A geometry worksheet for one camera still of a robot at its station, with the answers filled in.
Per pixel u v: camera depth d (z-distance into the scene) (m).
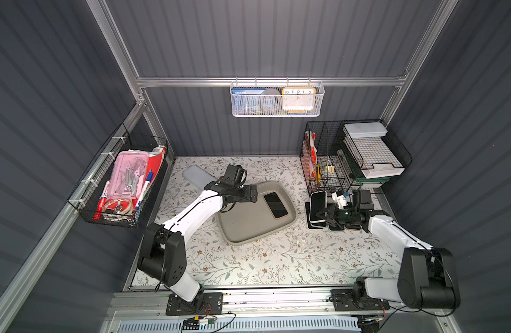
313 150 1.12
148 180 0.71
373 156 0.94
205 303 0.73
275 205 0.99
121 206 0.67
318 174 1.11
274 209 0.96
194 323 0.72
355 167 1.01
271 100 0.91
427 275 0.85
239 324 0.71
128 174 0.72
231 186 0.66
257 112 0.89
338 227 0.85
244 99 0.84
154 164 0.77
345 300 0.74
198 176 1.09
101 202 0.65
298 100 0.89
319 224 0.84
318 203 0.90
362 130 1.00
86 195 0.61
